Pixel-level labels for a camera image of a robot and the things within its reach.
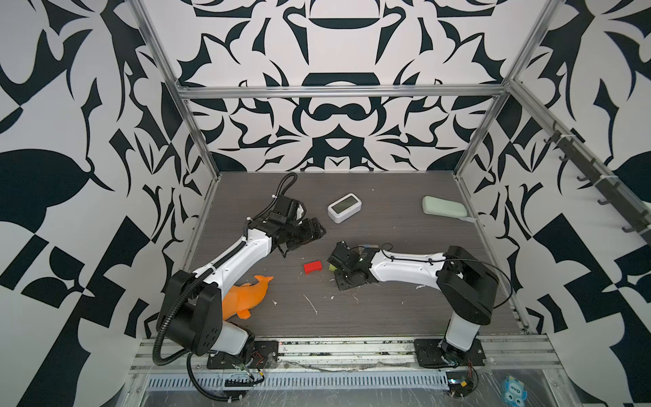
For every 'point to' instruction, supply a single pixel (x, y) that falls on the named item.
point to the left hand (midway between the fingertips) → (320, 230)
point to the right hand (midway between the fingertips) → (342, 280)
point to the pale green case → (442, 207)
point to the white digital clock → (344, 208)
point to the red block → (312, 267)
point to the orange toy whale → (239, 299)
